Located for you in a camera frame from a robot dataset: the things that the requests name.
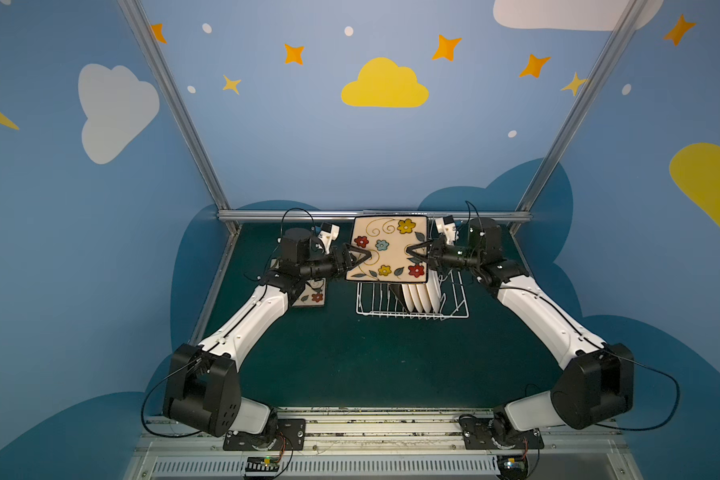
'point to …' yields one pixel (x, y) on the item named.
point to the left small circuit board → (262, 464)
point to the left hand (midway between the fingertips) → (364, 257)
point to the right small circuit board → (512, 466)
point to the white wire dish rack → (376, 299)
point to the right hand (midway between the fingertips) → (409, 247)
